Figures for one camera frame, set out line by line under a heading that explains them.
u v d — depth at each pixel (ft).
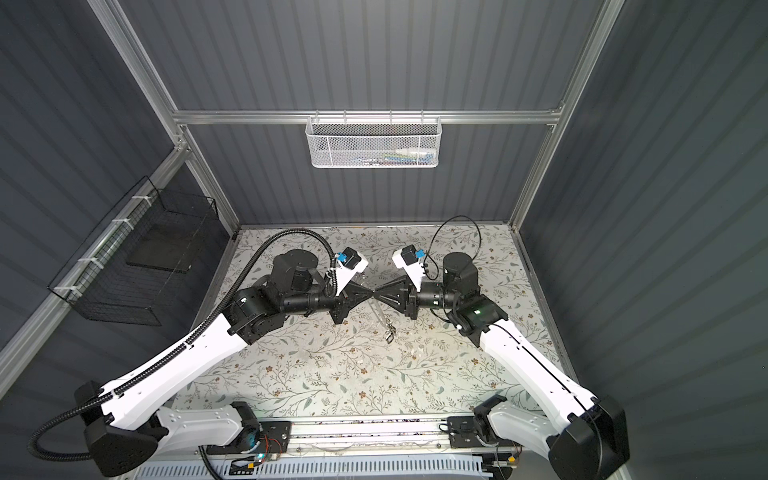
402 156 3.02
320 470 2.53
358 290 2.06
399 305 2.03
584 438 1.25
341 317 1.89
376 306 2.15
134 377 1.31
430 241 3.78
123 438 1.29
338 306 1.87
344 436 2.47
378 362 2.84
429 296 1.97
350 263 1.78
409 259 1.92
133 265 2.40
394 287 2.13
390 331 2.19
